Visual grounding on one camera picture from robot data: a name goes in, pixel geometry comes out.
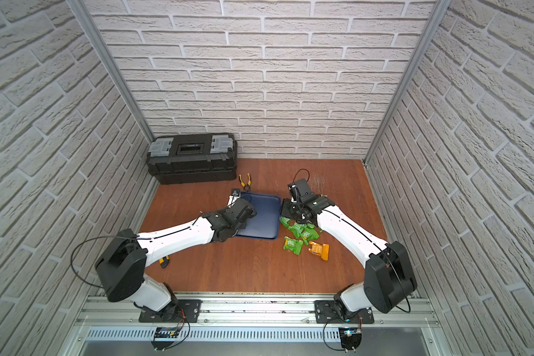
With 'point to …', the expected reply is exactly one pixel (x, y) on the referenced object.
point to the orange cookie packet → (320, 249)
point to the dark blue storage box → (267, 222)
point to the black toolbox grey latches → (193, 159)
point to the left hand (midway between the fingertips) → (241, 210)
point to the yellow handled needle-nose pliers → (248, 186)
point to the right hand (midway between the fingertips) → (285, 209)
